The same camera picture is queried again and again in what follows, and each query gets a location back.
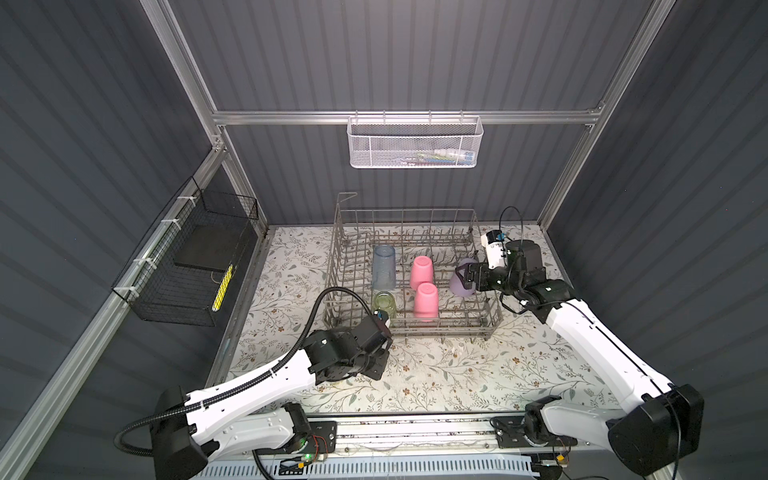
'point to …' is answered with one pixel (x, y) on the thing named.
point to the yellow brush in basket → (222, 288)
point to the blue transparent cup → (384, 267)
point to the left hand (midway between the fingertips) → (384, 360)
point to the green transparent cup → (385, 301)
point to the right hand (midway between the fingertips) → (473, 270)
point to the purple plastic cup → (457, 279)
